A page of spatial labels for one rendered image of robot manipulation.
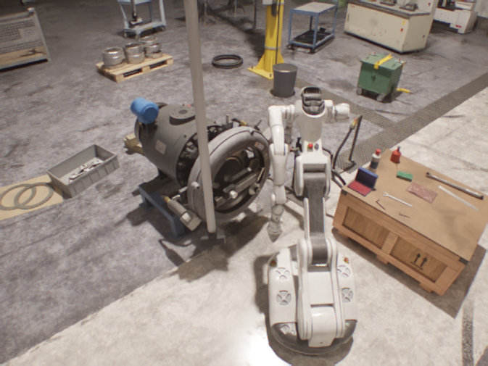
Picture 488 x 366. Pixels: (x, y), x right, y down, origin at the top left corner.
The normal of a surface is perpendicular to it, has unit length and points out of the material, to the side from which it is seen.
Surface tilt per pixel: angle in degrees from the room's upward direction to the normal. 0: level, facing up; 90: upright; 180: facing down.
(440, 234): 0
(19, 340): 0
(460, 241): 0
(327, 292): 21
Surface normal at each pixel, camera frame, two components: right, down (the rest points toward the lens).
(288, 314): 0.01, -0.21
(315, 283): 0.01, -0.48
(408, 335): 0.00, -0.76
